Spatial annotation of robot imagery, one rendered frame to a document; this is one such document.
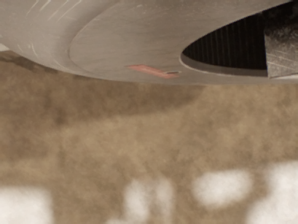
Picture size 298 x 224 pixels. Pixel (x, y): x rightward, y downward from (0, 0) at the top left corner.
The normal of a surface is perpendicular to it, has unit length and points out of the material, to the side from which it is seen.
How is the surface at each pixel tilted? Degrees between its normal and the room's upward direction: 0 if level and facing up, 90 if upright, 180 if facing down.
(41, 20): 87
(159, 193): 0
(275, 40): 65
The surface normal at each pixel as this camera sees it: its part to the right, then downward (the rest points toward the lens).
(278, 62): -0.85, 0.04
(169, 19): 0.07, 1.00
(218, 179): 0.11, -0.04
